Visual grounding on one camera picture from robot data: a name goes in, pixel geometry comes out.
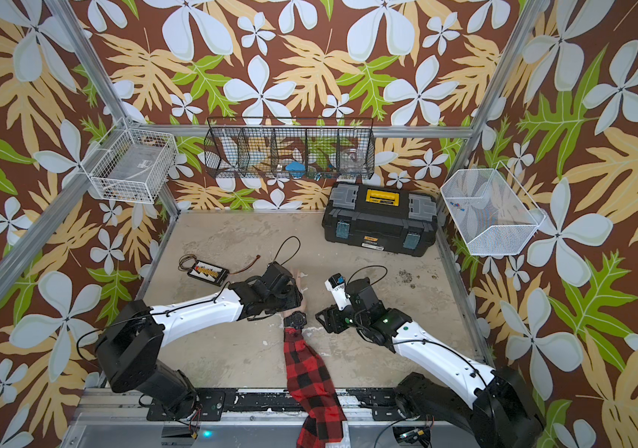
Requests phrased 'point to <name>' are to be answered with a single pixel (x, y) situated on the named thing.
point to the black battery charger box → (208, 272)
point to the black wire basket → (291, 148)
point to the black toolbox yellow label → (381, 217)
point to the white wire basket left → (131, 164)
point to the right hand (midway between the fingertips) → (322, 311)
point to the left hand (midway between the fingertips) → (300, 295)
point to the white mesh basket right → (492, 213)
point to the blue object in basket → (296, 166)
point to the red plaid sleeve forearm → (312, 386)
